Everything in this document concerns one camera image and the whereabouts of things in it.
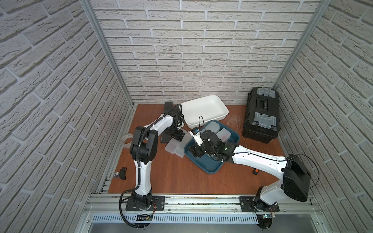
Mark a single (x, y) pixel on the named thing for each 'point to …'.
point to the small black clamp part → (121, 174)
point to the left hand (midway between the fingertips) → (177, 135)
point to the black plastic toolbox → (262, 122)
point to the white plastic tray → (200, 112)
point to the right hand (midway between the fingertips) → (194, 143)
